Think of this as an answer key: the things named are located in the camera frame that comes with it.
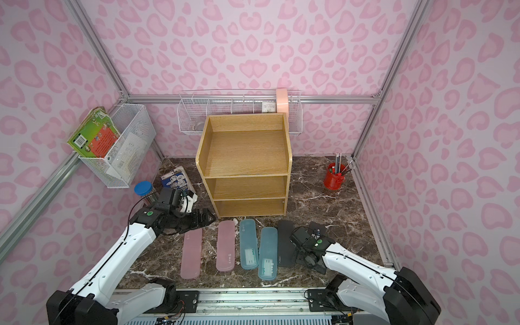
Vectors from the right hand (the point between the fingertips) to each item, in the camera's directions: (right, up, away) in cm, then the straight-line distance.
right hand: (303, 260), depth 83 cm
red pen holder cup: (+18, +34, +18) cm, 43 cm away
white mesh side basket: (-72, +52, +6) cm, 89 cm away
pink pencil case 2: (-32, +5, +3) cm, 33 cm away
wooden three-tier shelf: (-23, +41, -8) cm, 47 cm away
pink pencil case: (-46, 0, 0) cm, 46 cm away
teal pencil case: (-23, +5, +3) cm, 23 cm away
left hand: (-38, +18, -4) cm, 42 cm away
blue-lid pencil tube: (-65, +29, -1) cm, 71 cm away
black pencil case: (+6, +12, +10) cm, 16 cm away
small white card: (-14, +66, +9) cm, 68 cm away
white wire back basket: (-49, +67, +12) cm, 84 cm away
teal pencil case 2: (-14, +1, -1) cm, 14 cm away
